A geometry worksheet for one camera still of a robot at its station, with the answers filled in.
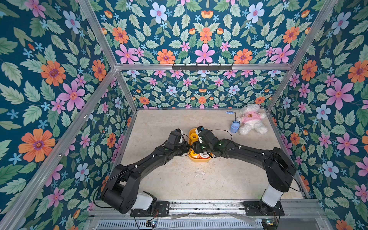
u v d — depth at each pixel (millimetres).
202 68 937
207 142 677
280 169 457
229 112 898
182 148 778
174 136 677
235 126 999
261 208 659
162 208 736
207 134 661
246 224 703
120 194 420
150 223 718
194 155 894
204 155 876
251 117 1043
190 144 840
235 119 1014
